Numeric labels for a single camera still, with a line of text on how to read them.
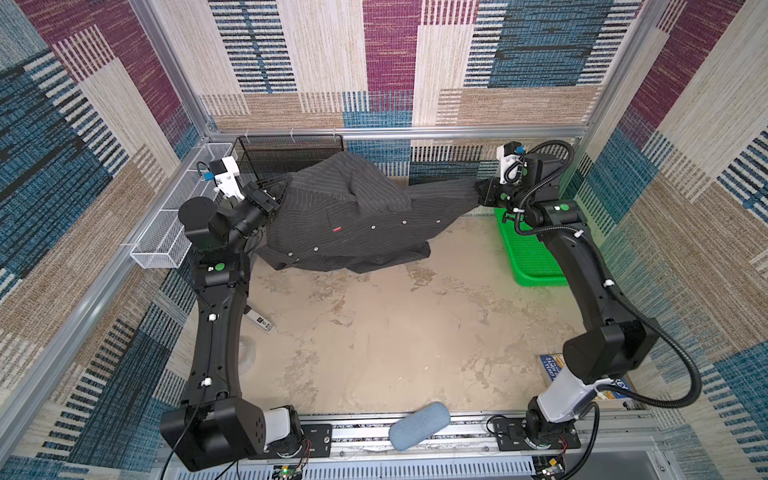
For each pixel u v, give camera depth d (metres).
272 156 1.02
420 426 0.73
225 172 0.56
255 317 0.90
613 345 0.43
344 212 0.79
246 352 0.87
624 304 0.44
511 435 0.73
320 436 0.75
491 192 0.67
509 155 0.66
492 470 0.70
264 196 0.56
